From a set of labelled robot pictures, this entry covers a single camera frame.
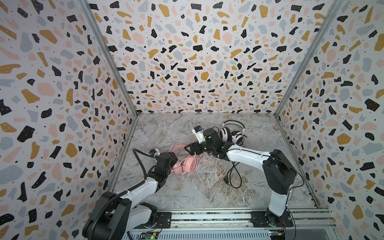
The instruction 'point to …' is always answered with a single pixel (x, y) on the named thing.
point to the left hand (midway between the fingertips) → (173, 153)
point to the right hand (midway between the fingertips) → (187, 143)
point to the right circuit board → (278, 234)
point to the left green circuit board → (149, 235)
